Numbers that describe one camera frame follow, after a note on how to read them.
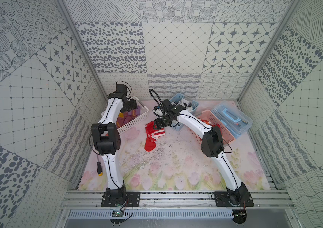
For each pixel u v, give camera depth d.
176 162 0.88
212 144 0.60
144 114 1.04
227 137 0.95
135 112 1.07
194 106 1.12
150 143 0.96
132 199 0.74
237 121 0.93
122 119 1.01
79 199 0.76
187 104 1.13
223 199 0.73
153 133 0.98
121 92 0.78
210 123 0.99
